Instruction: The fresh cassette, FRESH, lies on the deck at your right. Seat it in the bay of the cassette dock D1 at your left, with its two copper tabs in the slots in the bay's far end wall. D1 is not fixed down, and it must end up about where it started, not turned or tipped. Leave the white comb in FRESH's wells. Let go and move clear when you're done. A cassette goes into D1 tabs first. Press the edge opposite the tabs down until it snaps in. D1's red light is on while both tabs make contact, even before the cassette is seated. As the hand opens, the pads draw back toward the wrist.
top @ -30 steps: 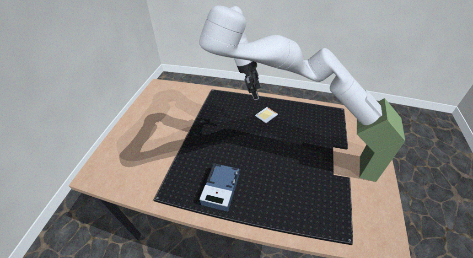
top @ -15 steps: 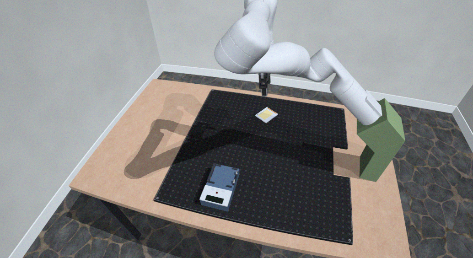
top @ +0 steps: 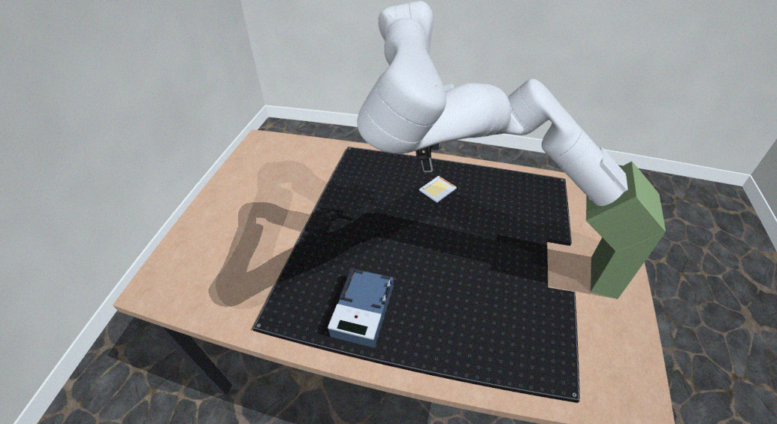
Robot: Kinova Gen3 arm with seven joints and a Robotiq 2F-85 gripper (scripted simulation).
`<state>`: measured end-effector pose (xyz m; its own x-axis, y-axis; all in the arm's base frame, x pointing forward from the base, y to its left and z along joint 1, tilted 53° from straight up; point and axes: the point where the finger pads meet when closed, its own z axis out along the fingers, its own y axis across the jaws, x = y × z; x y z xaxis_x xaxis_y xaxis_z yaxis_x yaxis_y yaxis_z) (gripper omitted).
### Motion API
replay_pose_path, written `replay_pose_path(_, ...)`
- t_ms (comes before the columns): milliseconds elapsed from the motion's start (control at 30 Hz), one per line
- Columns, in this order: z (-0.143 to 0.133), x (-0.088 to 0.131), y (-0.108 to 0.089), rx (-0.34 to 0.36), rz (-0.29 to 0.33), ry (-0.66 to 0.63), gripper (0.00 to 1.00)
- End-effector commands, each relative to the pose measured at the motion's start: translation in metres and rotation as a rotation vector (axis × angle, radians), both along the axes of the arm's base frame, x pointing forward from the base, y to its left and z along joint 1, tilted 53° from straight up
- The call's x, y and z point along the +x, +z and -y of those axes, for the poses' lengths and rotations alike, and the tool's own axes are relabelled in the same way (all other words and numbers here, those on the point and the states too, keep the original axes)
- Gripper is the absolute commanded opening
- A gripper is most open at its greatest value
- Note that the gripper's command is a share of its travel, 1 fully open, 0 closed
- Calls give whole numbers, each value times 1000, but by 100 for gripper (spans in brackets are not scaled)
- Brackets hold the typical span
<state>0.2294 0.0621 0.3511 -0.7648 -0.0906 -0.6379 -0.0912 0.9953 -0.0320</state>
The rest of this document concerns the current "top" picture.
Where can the blue-grey dock with white console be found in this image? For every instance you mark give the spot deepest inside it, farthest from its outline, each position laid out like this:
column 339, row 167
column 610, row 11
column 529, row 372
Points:
column 360, row 311

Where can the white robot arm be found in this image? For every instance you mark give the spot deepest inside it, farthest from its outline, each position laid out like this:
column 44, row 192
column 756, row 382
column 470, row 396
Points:
column 409, row 99

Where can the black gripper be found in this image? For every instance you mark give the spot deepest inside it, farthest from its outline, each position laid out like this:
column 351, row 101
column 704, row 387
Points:
column 425, row 158

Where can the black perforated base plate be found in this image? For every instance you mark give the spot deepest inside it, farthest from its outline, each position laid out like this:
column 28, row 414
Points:
column 470, row 300

